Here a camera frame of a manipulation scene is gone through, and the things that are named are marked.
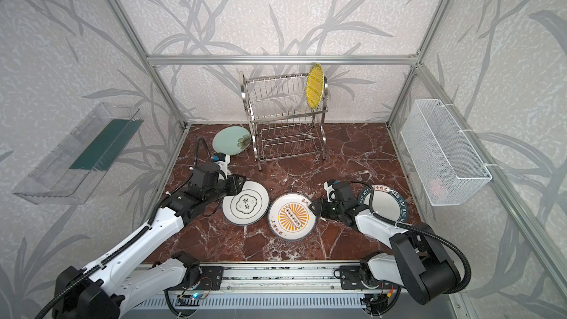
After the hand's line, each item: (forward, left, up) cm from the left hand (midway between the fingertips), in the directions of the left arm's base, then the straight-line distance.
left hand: (246, 172), depth 80 cm
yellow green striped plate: (+32, -25, +15) cm, 44 cm away
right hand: (-4, -26, -15) cm, 30 cm away
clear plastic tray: (-9, +48, +13) cm, 51 cm away
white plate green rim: (-3, -57, -18) cm, 60 cm away
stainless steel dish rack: (+39, -11, -15) cm, 43 cm away
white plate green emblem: (-7, +1, -17) cm, 18 cm away
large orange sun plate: (-11, -16, -17) cm, 26 cm away
